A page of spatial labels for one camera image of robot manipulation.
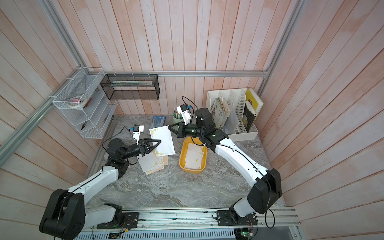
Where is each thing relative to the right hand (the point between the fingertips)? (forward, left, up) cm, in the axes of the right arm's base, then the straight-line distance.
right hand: (168, 128), depth 70 cm
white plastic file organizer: (+42, -43, -16) cm, 62 cm away
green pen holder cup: (+28, 0, -22) cm, 36 cm away
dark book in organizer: (+24, -48, -15) cm, 56 cm away
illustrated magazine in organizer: (+24, -29, -11) cm, 39 cm away
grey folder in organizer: (+20, -37, -19) cm, 46 cm away
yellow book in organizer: (+29, -51, -7) cm, 59 cm away
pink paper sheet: (-7, +10, -32) cm, 34 cm away
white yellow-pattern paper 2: (-7, +1, -6) cm, 9 cm away
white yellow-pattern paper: (-2, +15, -31) cm, 34 cm away
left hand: (-4, +4, -7) cm, 9 cm away
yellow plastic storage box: (+5, -5, -30) cm, 31 cm away
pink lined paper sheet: (0, +6, -33) cm, 33 cm away
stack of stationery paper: (+5, -13, -34) cm, 36 cm away
